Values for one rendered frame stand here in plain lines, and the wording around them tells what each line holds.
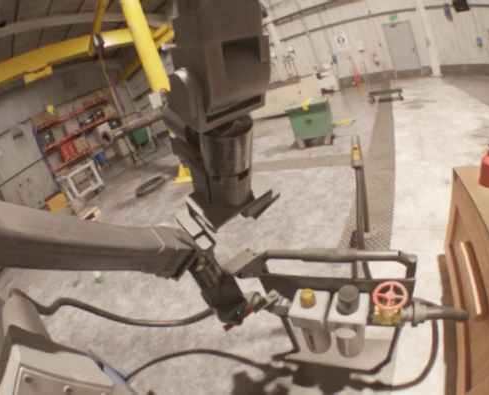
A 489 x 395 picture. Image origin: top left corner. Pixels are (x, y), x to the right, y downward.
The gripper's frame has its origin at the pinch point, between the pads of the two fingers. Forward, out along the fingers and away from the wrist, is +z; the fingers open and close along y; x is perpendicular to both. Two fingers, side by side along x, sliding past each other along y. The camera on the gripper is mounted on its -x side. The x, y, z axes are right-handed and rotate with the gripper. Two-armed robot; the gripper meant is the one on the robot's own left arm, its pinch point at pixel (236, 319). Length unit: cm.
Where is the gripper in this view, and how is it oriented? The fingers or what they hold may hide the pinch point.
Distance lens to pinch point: 57.1
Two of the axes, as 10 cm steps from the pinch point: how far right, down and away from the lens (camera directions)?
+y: -5.3, -1.9, 8.3
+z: 3.3, 8.5, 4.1
